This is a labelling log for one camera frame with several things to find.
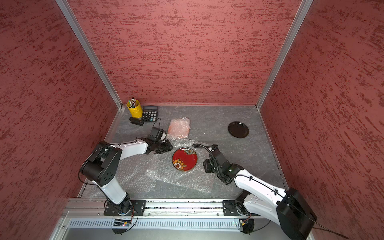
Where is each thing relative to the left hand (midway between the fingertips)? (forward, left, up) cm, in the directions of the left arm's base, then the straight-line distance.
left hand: (171, 150), depth 95 cm
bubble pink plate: (-11, +5, -1) cm, 12 cm away
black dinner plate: (+16, -46, +1) cm, 49 cm away
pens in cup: (+28, +28, +16) cm, 42 cm away
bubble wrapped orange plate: (+17, -4, +3) cm, 18 cm away
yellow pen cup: (+27, +28, +6) cm, 40 cm away
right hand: (-12, -22, +3) cm, 25 cm away
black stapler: (+23, +28, +2) cm, 36 cm away
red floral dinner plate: (-6, -9, +1) cm, 11 cm away
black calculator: (+31, +20, +1) cm, 37 cm away
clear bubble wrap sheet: (-17, +21, 0) cm, 27 cm away
